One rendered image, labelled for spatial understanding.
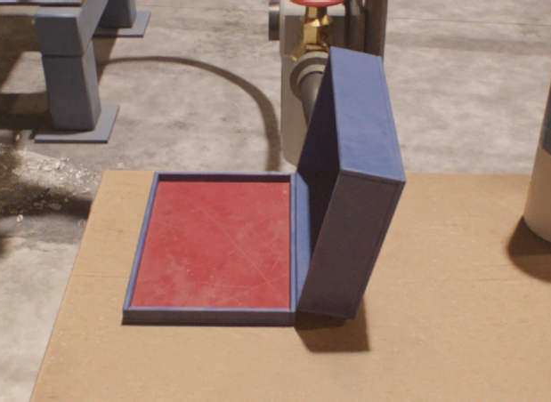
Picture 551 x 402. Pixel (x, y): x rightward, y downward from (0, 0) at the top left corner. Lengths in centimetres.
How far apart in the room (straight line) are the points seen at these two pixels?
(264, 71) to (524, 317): 138
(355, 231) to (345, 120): 7
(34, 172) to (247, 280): 105
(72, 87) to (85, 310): 110
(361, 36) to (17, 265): 71
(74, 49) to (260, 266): 107
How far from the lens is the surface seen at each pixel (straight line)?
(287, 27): 102
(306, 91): 86
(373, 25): 91
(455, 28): 215
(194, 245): 61
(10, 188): 157
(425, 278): 59
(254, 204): 65
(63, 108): 167
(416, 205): 66
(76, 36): 160
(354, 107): 54
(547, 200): 63
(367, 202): 49
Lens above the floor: 85
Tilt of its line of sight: 35 degrees down
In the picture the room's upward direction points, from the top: straight up
